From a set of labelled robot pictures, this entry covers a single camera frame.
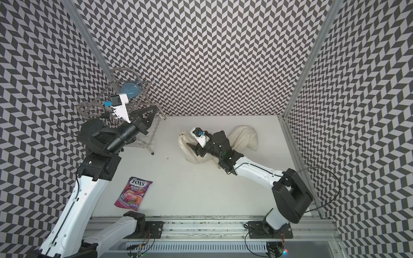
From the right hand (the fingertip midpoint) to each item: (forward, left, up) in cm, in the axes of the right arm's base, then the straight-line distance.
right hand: (193, 140), depth 78 cm
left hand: (-4, +10, +25) cm, 27 cm away
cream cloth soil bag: (+12, -28, -13) cm, 33 cm away
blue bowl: (+36, +41, +4) cm, 55 cm away
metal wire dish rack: (+44, +47, +9) cm, 65 cm away
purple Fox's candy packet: (-20, +32, -20) cm, 43 cm away
